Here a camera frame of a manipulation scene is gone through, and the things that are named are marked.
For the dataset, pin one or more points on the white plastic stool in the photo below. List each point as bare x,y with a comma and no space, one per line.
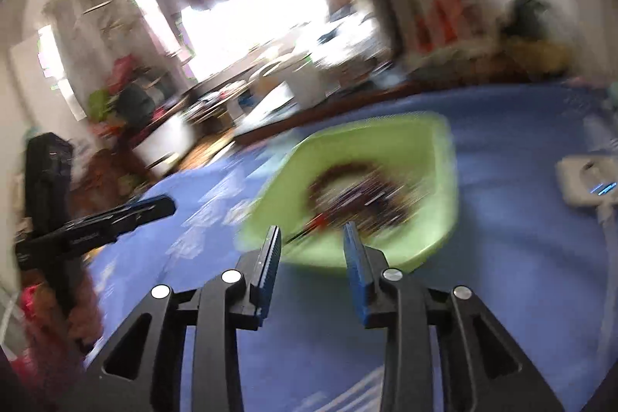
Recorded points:
275,76

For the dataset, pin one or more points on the white rack with orange things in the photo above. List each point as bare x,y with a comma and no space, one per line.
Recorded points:
446,18

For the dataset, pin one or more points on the green plastic basin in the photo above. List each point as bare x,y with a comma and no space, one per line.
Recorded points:
425,180

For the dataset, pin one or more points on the white box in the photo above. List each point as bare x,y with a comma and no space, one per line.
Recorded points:
311,84

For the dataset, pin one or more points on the person's left hand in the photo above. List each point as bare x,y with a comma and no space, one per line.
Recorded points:
89,306

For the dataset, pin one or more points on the dark object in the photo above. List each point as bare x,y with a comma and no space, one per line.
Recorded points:
526,16

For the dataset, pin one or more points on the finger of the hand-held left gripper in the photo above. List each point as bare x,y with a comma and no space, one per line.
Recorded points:
145,214

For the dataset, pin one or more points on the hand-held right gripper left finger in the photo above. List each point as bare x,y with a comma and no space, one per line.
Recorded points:
270,260

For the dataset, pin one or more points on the white chair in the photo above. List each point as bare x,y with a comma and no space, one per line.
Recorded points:
166,141

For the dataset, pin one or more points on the dark green bag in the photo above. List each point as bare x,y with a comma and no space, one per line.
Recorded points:
131,100

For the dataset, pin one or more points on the bright green bag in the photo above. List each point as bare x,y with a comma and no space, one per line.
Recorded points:
99,105

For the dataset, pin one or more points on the red bag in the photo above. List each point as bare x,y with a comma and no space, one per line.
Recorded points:
123,71

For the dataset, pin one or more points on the small wooden table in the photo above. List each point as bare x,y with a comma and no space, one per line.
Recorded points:
217,103

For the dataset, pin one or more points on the white power strip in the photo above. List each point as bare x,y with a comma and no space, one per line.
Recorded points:
579,180

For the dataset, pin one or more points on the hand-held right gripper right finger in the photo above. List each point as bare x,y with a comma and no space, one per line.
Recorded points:
356,272

